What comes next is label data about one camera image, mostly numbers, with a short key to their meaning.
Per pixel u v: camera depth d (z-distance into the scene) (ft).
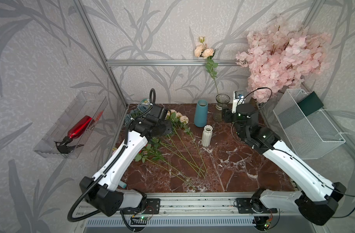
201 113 3.14
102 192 1.23
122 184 2.57
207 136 2.83
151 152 2.92
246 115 1.51
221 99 3.15
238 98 1.78
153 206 2.38
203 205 2.47
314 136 1.98
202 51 2.78
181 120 3.45
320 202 1.27
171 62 3.11
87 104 2.62
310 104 2.42
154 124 1.66
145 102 3.66
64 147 1.92
